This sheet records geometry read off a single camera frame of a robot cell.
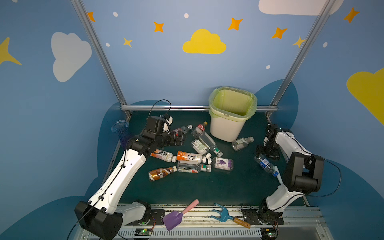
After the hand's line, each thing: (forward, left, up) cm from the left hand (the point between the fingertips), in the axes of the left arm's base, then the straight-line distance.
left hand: (180, 136), depth 73 cm
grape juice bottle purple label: (-2, -25, -24) cm, 35 cm away
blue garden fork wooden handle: (-31, -23, -25) cm, 46 cm away
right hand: (+1, -51, -20) cm, 55 cm away
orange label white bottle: (+1, -1, -22) cm, 22 cm away
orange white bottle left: (+2, +13, -23) cm, 27 cm away
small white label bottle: (+10, -10, -24) cm, 28 cm away
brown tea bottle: (-10, +13, -22) cm, 28 cm away
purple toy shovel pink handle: (-32, +3, -27) cm, 42 cm away
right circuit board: (-37, -44, -28) cm, 64 cm away
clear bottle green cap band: (+11, -18, -24) cm, 32 cm away
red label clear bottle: (+25, +1, -25) cm, 36 cm away
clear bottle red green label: (-6, -6, -22) cm, 24 cm away
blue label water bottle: (-2, -50, -23) cm, 55 cm away
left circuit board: (-37, +17, -28) cm, 50 cm away
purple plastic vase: (+13, +37, -9) cm, 40 cm away
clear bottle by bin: (+12, -38, -23) cm, 47 cm away
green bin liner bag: (+37, -33, -9) cm, 50 cm away
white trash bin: (+19, -28, -17) cm, 38 cm away
